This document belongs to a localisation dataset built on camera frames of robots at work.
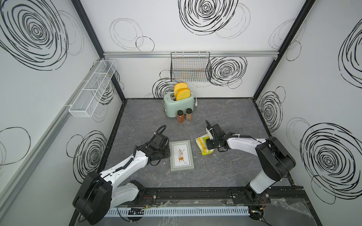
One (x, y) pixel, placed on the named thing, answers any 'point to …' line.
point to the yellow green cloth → (202, 145)
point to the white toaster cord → (196, 103)
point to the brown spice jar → (188, 114)
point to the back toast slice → (178, 86)
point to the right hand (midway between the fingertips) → (209, 144)
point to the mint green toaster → (171, 106)
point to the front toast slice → (183, 93)
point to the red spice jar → (180, 116)
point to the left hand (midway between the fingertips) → (168, 152)
